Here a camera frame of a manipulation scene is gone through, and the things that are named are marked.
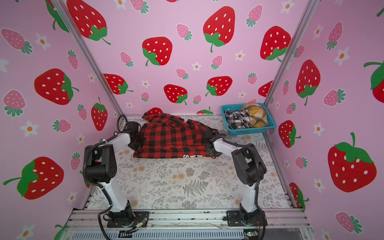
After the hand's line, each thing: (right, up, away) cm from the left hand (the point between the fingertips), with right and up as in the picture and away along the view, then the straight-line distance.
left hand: (143, 142), depth 101 cm
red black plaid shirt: (+14, +3, +7) cm, 16 cm away
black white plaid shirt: (+68, +16, +6) cm, 70 cm away
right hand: (+48, -5, -2) cm, 49 cm away
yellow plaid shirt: (+81, +19, +6) cm, 84 cm away
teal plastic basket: (+67, +7, +3) cm, 67 cm away
